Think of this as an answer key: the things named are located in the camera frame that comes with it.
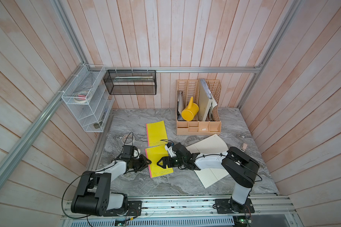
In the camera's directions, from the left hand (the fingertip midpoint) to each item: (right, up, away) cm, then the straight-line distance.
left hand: (150, 164), depth 88 cm
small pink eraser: (+64, +10, +7) cm, 65 cm away
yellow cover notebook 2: (+3, +20, +16) cm, 26 cm away
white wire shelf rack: (-31, +31, -11) cm, 45 cm away
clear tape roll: (-18, +15, +13) cm, 26 cm away
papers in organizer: (+44, +31, +18) cm, 57 cm away
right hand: (+7, +1, -2) cm, 7 cm away
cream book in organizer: (+35, +40, -3) cm, 53 cm away
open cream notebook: (+43, +11, +7) cm, 45 cm away
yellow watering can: (+26, +33, +7) cm, 42 cm away
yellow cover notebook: (+2, +5, +7) cm, 9 cm away
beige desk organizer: (+25, +54, +23) cm, 64 cm away
